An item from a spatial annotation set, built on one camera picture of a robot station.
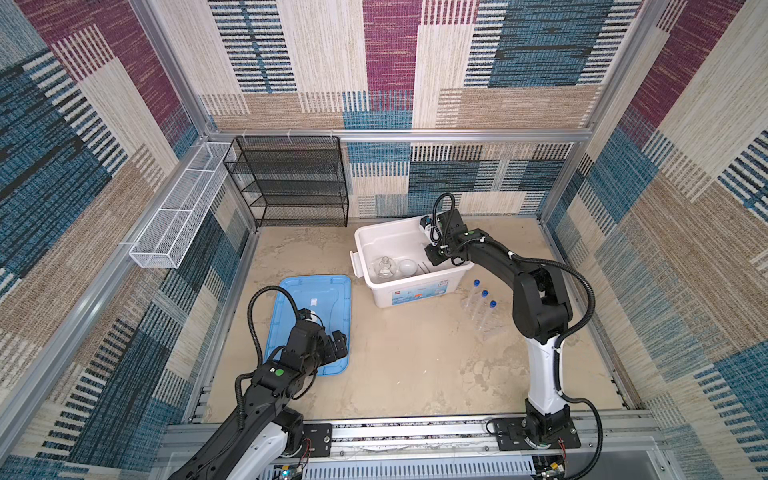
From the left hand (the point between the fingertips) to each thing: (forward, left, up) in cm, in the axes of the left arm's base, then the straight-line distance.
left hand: (333, 337), depth 83 cm
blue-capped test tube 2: (+4, -42, +8) cm, 43 cm away
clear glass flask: (+25, -14, -3) cm, 29 cm away
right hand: (+28, -30, +1) cm, 41 cm away
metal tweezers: (+27, -28, -6) cm, 39 cm away
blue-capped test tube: (+8, -41, +8) cm, 42 cm away
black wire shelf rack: (+56, +19, +10) cm, 60 cm away
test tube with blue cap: (+11, -39, +9) cm, 42 cm away
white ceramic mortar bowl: (+27, -22, -5) cm, 36 cm away
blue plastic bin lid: (+17, +4, -7) cm, 18 cm away
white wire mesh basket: (+27, +52, +10) cm, 59 cm away
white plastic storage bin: (+29, -17, -1) cm, 33 cm away
